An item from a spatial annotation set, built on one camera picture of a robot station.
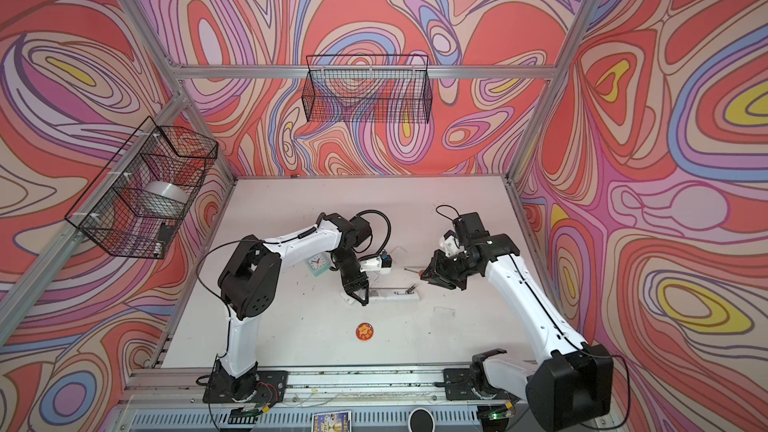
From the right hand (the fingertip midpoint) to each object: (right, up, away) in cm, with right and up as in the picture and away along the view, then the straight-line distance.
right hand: (427, 284), depth 76 cm
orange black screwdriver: (-1, +2, +2) cm, 3 cm away
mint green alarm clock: (-25, +8, -12) cm, 29 cm away
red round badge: (-17, -15, +7) cm, 24 cm away
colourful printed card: (-21, -30, -8) cm, 37 cm away
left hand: (-17, -5, +9) cm, 20 cm away
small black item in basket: (-66, +14, -2) cm, 67 cm away
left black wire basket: (-74, +21, -2) cm, 77 cm away
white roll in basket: (-64, +22, -5) cm, 68 cm away
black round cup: (-3, -28, -10) cm, 30 cm away
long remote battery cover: (+5, -11, +10) cm, 16 cm away
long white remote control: (-9, -6, +9) cm, 14 cm away
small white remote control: (-22, -7, +10) cm, 25 cm away
